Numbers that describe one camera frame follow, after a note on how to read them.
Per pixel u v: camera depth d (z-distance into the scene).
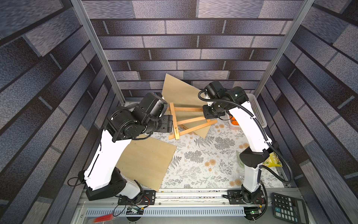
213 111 0.59
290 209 0.69
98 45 0.84
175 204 0.74
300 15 0.72
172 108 0.68
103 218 0.69
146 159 0.92
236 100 0.46
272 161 0.83
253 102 1.09
